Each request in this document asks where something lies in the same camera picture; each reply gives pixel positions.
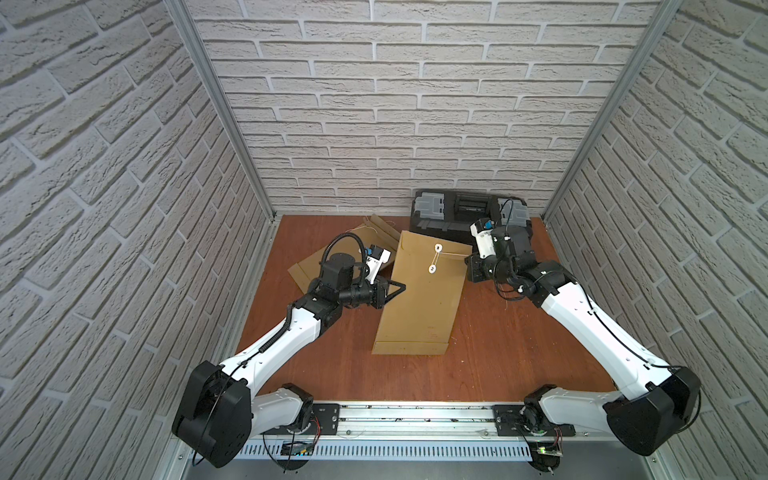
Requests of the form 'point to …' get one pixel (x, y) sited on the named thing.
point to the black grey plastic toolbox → (451, 213)
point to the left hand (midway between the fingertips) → (408, 286)
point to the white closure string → (437, 249)
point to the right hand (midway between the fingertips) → (471, 259)
